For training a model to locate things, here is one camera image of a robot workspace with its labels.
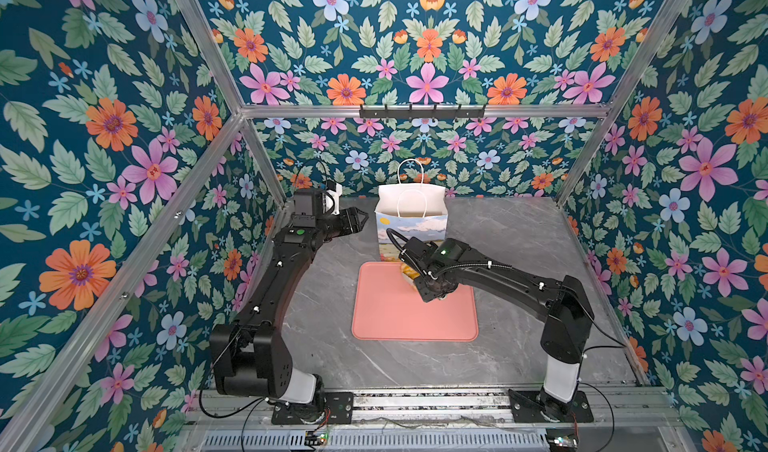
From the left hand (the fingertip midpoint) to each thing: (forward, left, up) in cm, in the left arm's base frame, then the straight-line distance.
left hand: (363, 208), depth 79 cm
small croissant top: (-21, -11, 0) cm, 23 cm away
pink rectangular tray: (-16, -5, -27) cm, 32 cm away
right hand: (-16, -17, -17) cm, 29 cm away
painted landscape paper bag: (+7, -13, -9) cm, 17 cm away
